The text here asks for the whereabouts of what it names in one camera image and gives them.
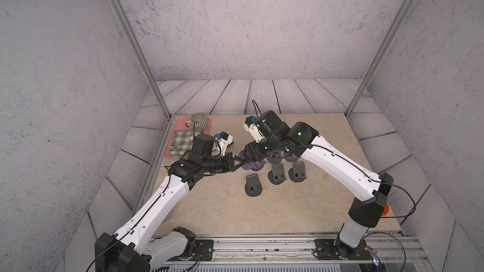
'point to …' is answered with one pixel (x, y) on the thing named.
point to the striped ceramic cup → (198, 121)
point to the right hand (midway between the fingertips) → (250, 151)
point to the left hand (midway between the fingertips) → (246, 163)
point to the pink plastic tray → (179, 124)
